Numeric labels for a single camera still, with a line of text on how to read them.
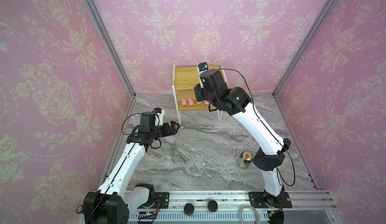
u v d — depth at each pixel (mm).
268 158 485
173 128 714
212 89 481
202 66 554
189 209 637
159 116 652
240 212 698
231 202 746
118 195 400
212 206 657
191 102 920
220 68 874
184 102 920
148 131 605
